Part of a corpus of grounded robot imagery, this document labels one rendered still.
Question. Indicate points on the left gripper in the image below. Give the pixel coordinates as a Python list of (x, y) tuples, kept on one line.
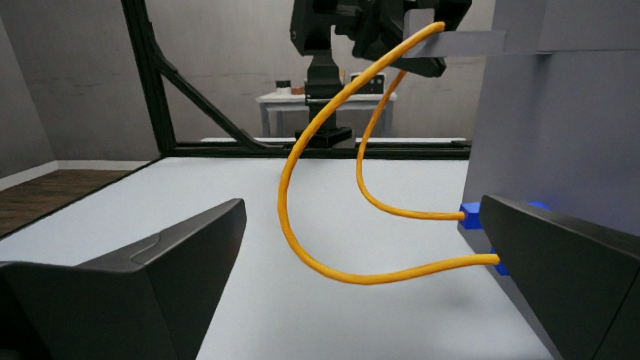
[(376, 26)]

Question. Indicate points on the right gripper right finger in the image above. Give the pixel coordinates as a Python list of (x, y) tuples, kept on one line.
[(581, 280)]

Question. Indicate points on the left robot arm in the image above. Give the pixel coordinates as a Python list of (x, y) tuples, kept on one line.
[(322, 83)]

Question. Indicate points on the yellow patch cord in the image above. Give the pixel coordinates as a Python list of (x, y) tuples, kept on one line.
[(444, 265)]

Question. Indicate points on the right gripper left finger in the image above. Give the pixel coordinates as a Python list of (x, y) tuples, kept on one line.
[(153, 299)]

